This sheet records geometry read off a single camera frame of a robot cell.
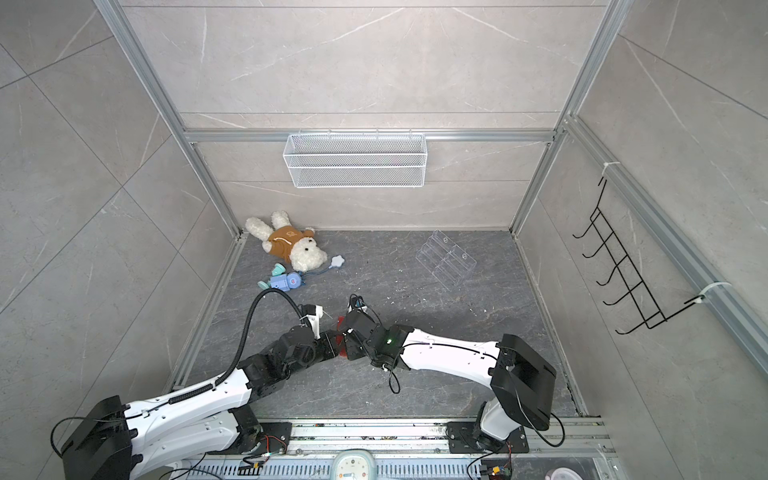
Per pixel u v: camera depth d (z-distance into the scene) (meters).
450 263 1.04
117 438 0.40
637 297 0.64
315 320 0.73
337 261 1.09
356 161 1.00
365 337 0.59
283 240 1.04
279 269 1.04
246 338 0.60
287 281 0.98
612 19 0.69
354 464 0.68
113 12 0.67
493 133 1.64
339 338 0.70
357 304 0.72
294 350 0.60
